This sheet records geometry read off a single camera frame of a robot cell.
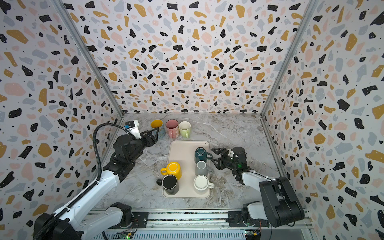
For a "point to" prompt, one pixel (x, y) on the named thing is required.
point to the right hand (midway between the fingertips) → (209, 150)
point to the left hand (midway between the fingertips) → (153, 127)
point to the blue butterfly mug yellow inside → (158, 123)
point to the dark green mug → (201, 154)
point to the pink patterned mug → (172, 125)
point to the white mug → (201, 183)
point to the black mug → (169, 183)
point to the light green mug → (184, 129)
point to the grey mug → (201, 168)
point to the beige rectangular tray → (183, 152)
